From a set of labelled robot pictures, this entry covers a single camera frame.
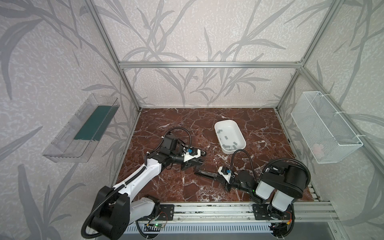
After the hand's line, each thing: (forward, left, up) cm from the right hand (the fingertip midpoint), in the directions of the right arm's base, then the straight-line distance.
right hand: (216, 171), depth 85 cm
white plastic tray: (+25, -11, -3) cm, 28 cm away
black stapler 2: (0, +6, -4) cm, 7 cm away
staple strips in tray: (+19, -7, -4) cm, 20 cm away
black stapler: (+12, +7, -2) cm, 14 cm away
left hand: (+4, +9, +13) cm, 16 cm away
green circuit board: (-25, +29, -2) cm, 39 cm away
